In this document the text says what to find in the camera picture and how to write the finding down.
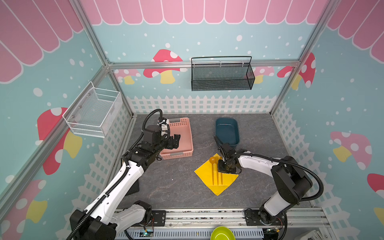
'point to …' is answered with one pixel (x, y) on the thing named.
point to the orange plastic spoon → (212, 160)
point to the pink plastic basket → (181, 126)
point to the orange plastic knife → (221, 178)
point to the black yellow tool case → (134, 189)
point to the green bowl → (222, 233)
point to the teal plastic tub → (227, 130)
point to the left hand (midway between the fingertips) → (172, 137)
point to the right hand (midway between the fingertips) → (218, 169)
